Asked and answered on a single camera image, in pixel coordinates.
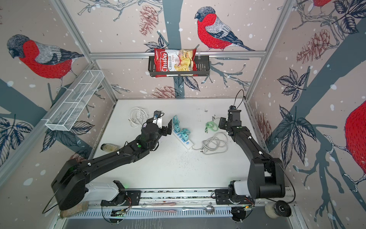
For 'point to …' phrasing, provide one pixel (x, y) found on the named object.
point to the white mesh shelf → (67, 113)
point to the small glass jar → (108, 147)
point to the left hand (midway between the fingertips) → (166, 116)
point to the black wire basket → (203, 67)
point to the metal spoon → (209, 209)
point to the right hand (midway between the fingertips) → (224, 119)
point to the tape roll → (278, 209)
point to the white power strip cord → (137, 116)
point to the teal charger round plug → (185, 137)
